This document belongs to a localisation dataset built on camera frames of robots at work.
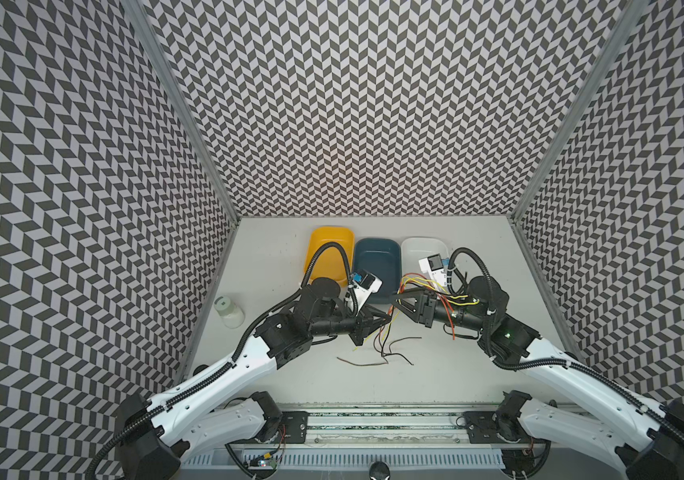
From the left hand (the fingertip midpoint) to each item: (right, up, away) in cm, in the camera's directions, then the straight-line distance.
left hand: (388, 319), depth 65 cm
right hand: (+1, +5, 0) cm, 5 cm away
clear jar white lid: (-42, -3, +17) cm, 46 cm away
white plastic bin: (+13, +15, +39) cm, 43 cm away
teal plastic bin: (+2, +12, +43) cm, 45 cm away
